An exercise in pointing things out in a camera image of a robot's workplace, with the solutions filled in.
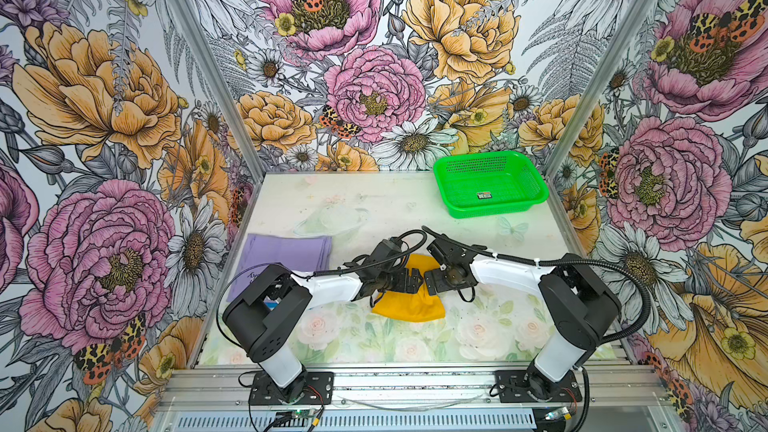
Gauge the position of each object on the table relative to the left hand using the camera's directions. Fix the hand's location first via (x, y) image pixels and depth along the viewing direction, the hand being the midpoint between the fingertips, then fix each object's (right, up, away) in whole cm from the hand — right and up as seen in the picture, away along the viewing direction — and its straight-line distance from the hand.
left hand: (407, 288), depth 89 cm
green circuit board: (-25, -24, -18) cm, 39 cm away
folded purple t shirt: (-34, +9, +6) cm, 35 cm away
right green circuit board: (+34, -24, -18) cm, 46 cm away
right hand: (+12, -2, +1) cm, 12 cm away
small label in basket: (+30, +28, +26) cm, 49 cm away
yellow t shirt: (+1, -4, -4) cm, 6 cm away
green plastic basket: (+30, +32, +30) cm, 53 cm away
